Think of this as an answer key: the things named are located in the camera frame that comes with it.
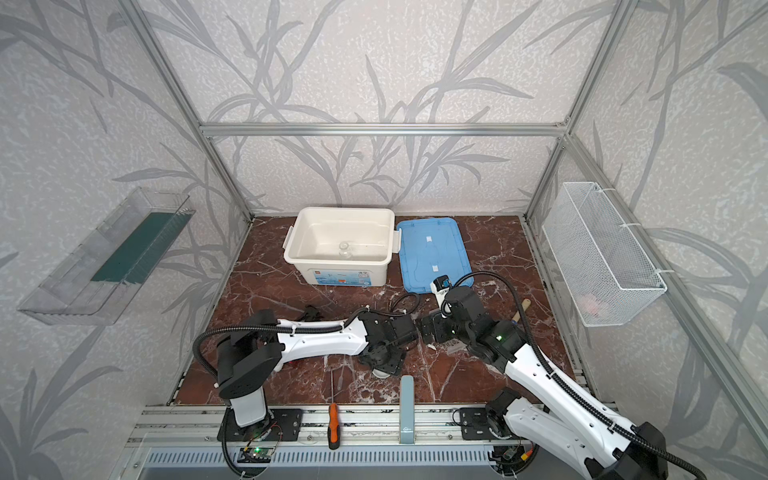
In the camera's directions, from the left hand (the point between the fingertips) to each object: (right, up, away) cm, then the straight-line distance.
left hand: (394, 359), depth 83 cm
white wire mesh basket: (+45, +26, -22) cm, 56 cm away
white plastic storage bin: (-30, +34, +22) cm, 50 cm away
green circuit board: (-33, -19, -11) cm, 40 cm away
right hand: (+10, +16, -5) cm, 20 cm away
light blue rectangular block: (+4, -10, -7) cm, 13 cm away
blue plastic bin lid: (+14, +31, +29) cm, 44 cm away
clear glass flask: (-18, +30, +20) cm, 40 cm away
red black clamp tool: (-25, +11, +8) cm, 29 cm away
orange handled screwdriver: (-14, -12, -11) cm, 22 cm away
